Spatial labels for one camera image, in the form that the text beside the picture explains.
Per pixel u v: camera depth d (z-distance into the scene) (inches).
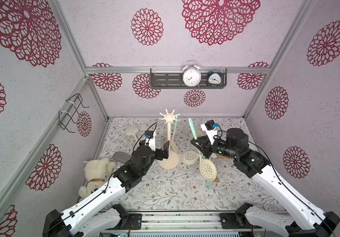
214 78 35.4
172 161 37.3
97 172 32.5
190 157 37.2
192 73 34.4
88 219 16.8
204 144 23.1
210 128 21.5
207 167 27.7
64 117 28.6
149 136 23.4
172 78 37.7
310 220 15.0
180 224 28.9
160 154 24.8
